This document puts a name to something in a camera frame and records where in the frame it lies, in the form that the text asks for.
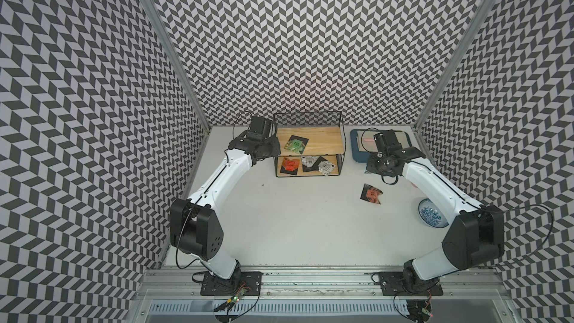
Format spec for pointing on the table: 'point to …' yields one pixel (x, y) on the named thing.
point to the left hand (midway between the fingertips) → (275, 148)
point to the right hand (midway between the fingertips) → (374, 169)
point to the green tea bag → (297, 144)
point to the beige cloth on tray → (401, 138)
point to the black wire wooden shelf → (310, 150)
